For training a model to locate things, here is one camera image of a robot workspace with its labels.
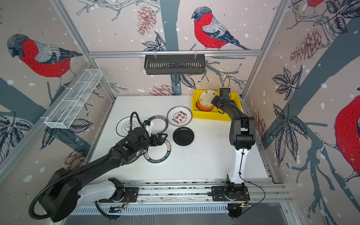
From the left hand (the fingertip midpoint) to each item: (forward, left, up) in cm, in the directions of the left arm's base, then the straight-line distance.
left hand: (162, 135), depth 81 cm
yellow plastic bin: (+23, -36, -10) cm, 44 cm away
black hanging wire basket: (+56, +6, +13) cm, 57 cm away
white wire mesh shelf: (+15, +50, +16) cm, 55 cm away
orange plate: (+29, -29, -10) cm, 42 cm away
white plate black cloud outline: (+15, +32, -14) cm, 39 cm away
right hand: (+31, -36, -3) cm, 48 cm away
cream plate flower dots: (+38, -31, -6) cm, 50 cm away
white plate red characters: (+25, -10, -13) cm, 30 cm away
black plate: (+7, -13, -14) cm, 20 cm away
